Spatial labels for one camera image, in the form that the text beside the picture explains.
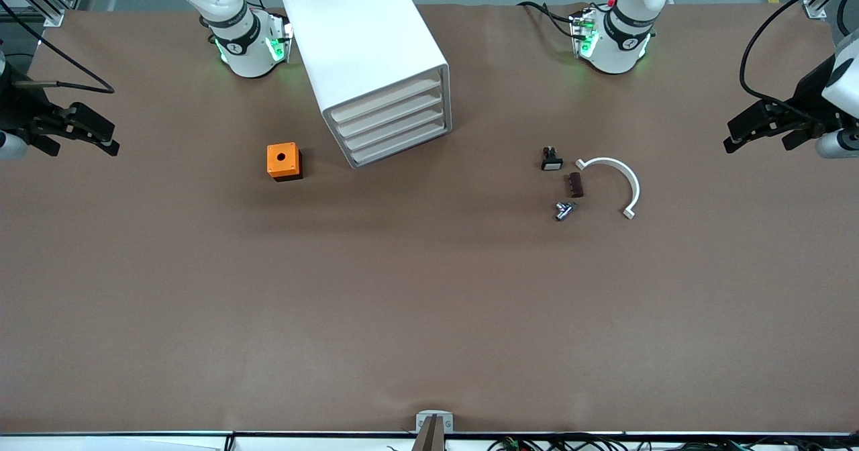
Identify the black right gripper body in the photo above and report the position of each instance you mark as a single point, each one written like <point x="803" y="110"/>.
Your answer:
<point x="18" y="112"/>

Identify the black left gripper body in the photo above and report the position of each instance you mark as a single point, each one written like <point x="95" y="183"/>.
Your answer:
<point x="807" y="101"/>

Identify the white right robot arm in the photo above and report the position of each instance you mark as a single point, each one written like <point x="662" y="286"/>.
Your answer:
<point x="249" y="60"/>

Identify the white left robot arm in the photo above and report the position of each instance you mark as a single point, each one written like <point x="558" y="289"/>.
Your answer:
<point x="614" y="58"/>

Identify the white drawer cabinet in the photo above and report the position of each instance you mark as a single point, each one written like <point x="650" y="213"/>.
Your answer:
<point x="356" y="35"/>

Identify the white curved clamp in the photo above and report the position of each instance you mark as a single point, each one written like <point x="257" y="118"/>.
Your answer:
<point x="629" y="181"/>

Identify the brown terminal block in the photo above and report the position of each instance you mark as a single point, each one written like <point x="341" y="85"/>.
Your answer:
<point x="574" y="184"/>

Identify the orange box with black base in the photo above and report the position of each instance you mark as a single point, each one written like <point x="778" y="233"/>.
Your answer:
<point x="282" y="158"/>

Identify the silver metal fitting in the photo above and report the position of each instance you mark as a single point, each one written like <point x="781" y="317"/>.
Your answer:
<point x="564" y="211"/>

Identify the brown table mat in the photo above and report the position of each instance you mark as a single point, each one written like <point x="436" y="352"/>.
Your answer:
<point x="402" y="303"/>

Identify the black white-faced push-button switch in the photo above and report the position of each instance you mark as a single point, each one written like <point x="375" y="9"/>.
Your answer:
<point x="551" y="161"/>

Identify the white table edge rail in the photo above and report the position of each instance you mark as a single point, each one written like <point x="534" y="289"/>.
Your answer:
<point x="134" y="443"/>

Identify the grey mount bracket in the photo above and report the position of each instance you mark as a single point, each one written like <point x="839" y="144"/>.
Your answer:
<point x="421" y="421"/>

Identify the brown post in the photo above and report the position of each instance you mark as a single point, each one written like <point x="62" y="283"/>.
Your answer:
<point x="429" y="437"/>

